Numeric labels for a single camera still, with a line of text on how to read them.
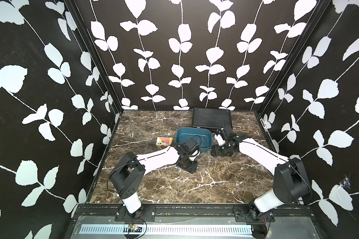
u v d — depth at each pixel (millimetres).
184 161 700
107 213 749
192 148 692
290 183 442
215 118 1175
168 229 701
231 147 644
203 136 1041
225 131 715
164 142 1011
